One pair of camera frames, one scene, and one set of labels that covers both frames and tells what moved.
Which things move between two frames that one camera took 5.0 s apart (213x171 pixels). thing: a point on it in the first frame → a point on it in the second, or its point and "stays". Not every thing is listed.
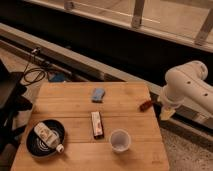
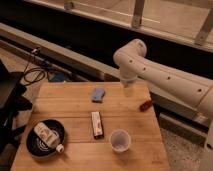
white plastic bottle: x=49 y=136 stays
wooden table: x=108 y=126 stays
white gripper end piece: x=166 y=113 → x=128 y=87
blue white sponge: x=98 y=95 stays
